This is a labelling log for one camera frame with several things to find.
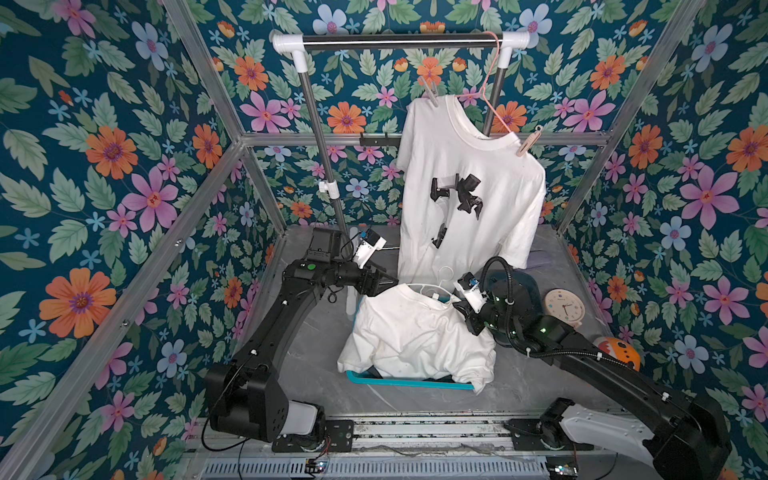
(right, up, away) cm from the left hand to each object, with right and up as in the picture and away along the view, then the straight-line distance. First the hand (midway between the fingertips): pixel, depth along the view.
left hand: (391, 274), depth 75 cm
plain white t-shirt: (+3, -15, -1) cm, 15 cm away
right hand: (+19, -6, +3) cm, 20 cm away
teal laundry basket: (-5, -29, +6) cm, 30 cm away
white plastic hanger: (+15, -2, +21) cm, 26 cm away
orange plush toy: (+61, -21, +4) cm, 64 cm away
